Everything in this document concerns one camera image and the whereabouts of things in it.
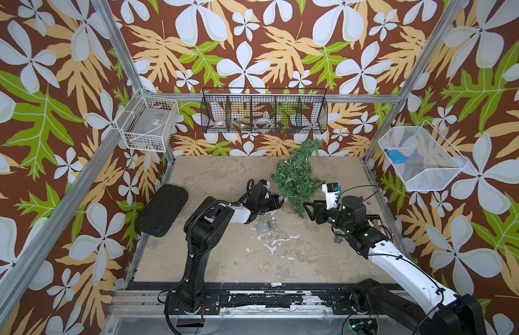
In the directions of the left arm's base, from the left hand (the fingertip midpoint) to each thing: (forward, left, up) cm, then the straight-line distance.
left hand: (282, 198), depth 98 cm
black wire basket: (+33, +9, +27) cm, 44 cm away
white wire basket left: (+18, +58, +30) cm, 67 cm away
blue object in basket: (+6, -46, +22) cm, 52 cm away
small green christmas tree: (-5, -3, +23) cm, 23 cm away
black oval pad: (-7, +56, 0) cm, 56 cm away
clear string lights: (-6, +5, -4) cm, 9 cm away
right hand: (-12, -8, +15) cm, 21 cm away
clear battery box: (-14, +8, -3) cm, 17 cm away
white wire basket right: (+3, -55, +24) cm, 60 cm away
